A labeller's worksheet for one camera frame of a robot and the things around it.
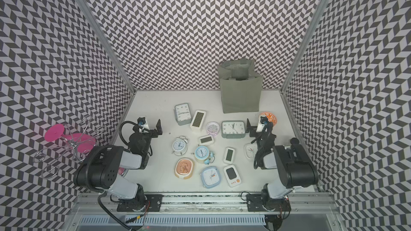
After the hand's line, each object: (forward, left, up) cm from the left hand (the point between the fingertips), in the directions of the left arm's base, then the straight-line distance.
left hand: (152, 120), depth 90 cm
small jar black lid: (-12, -78, -2) cm, 79 cm away
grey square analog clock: (+10, -15, -7) cm, 19 cm away
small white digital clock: (-9, -31, -6) cm, 33 cm away
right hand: (-1, -60, 0) cm, 60 cm away
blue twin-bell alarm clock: (-17, -29, -7) cm, 35 cm away
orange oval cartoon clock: (-24, -20, -7) cm, 32 cm away
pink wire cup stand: (-23, +18, +21) cm, 36 cm away
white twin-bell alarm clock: (-13, -17, -6) cm, 22 cm away
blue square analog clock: (-28, -34, -8) cm, 45 cm away
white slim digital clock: (-17, -43, -8) cm, 47 cm away
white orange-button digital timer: (-28, -44, -9) cm, 53 cm away
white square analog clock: (-14, -56, -9) cm, 58 cm away
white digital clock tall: (+4, -25, -6) cm, 26 cm away
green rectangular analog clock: (-1, -48, -9) cm, 48 cm away
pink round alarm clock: (0, -34, -8) cm, 35 cm away
